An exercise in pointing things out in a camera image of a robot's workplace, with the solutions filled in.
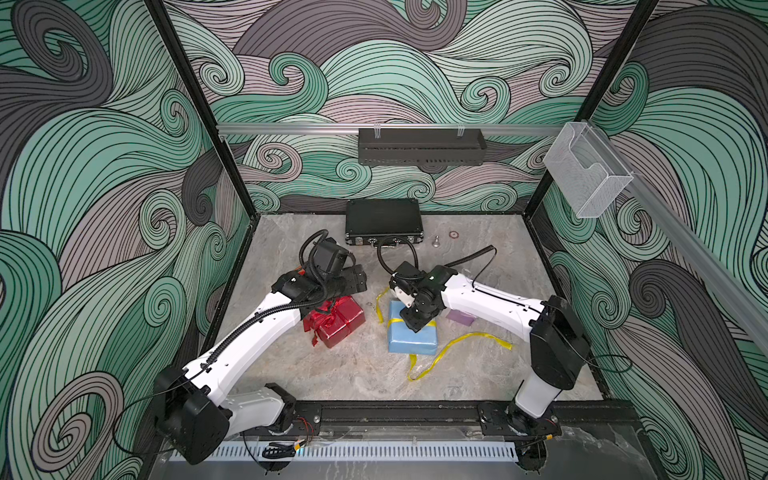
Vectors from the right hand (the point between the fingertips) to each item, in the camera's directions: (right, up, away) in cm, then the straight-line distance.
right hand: (411, 322), depth 83 cm
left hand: (-16, +14, -5) cm, 22 cm away
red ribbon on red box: (-25, +2, 0) cm, 25 cm away
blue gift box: (-3, -4, -4) cm, 6 cm away
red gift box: (-22, 0, 0) cm, 22 cm away
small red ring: (+20, +25, +31) cm, 45 cm away
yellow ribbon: (+6, -1, 0) cm, 6 cm away
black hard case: (-13, +30, +31) cm, 45 cm away
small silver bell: (+12, +22, +27) cm, 37 cm away
